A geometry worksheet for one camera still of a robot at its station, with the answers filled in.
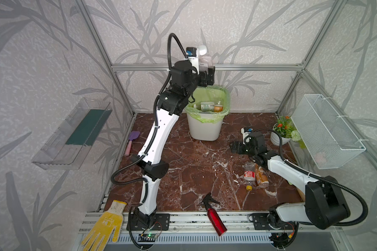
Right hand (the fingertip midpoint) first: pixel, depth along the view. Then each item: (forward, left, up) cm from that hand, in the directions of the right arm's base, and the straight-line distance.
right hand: (235, 139), depth 90 cm
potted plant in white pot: (+5, -31, +2) cm, 31 cm away
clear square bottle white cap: (+23, +18, +4) cm, 29 cm away
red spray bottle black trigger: (-42, +12, -10) cm, 45 cm away
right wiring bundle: (-47, -17, -14) cm, 52 cm away
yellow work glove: (-47, +67, -11) cm, 82 cm away
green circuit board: (-45, +43, -12) cm, 63 cm away
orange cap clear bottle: (+18, +9, +7) cm, 21 cm away
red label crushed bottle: (-18, -6, -8) cm, 21 cm away
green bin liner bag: (+26, +12, +12) cm, 31 cm away
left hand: (+10, +18, +43) cm, 48 cm away
